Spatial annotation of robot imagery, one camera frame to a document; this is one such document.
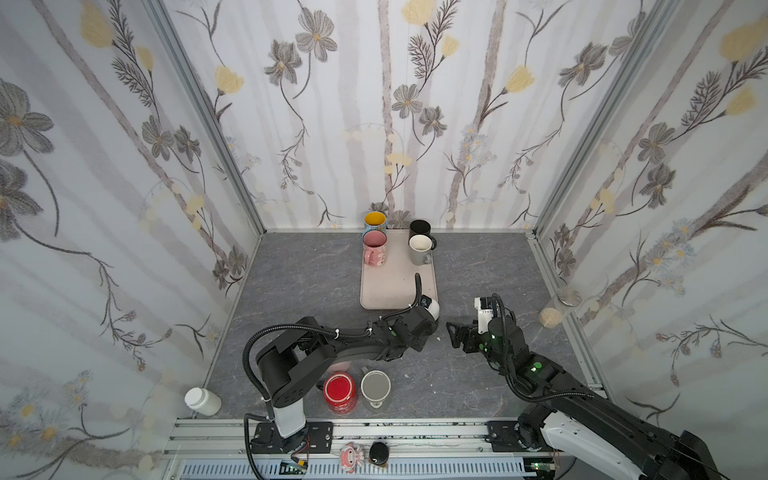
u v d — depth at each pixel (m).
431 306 0.82
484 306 0.71
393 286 1.05
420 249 1.02
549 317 0.93
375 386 0.72
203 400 0.73
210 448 0.75
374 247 1.01
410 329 0.69
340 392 0.74
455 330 0.74
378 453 0.64
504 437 0.74
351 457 0.69
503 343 0.59
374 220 1.13
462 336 0.73
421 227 1.10
